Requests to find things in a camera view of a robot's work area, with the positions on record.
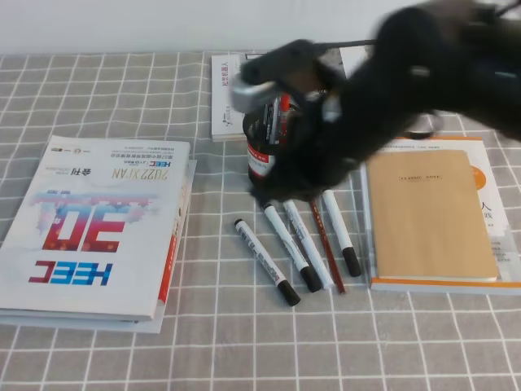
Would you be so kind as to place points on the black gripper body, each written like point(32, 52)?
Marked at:
point(339, 121)

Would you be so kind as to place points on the barcoded white marker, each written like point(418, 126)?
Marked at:
point(260, 253)

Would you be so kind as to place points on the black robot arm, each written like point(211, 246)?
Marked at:
point(449, 56)

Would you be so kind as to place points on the black mesh pen holder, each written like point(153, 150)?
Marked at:
point(261, 155)

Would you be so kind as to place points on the red brown pencil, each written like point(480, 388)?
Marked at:
point(333, 268)

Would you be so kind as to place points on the white capless marker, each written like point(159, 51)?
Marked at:
point(308, 244)

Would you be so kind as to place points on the robot photo brochure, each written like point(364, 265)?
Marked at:
point(227, 124)

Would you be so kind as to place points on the tan classic notebook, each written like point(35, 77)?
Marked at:
point(427, 220)

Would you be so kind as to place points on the white marker black cap right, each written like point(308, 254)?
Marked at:
point(342, 234)

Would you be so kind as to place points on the white marker black cap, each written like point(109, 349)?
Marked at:
point(307, 273)
point(342, 234)

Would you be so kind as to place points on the white marker black cap left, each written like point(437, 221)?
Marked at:
point(307, 273)

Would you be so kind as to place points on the grey checked tablecloth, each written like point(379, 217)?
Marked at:
point(226, 325)

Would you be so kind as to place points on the white HEEC 30 book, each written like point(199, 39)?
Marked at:
point(92, 236)

